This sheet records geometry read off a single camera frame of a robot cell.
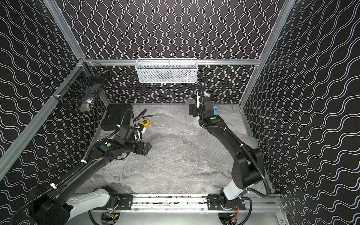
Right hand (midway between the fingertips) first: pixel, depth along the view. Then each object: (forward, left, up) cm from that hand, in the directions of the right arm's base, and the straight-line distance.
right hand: (198, 103), depth 86 cm
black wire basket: (+10, +77, +2) cm, 77 cm away
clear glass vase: (+10, +5, -25) cm, 27 cm away
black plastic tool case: (+7, +62, -20) cm, 66 cm away
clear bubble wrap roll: (-22, +10, -27) cm, 36 cm away
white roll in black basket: (-5, +66, +3) cm, 66 cm away
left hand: (-23, +31, -8) cm, 39 cm away
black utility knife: (+11, +44, -25) cm, 51 cm away
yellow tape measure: (+3, +38, -23) cm, 45 cm away
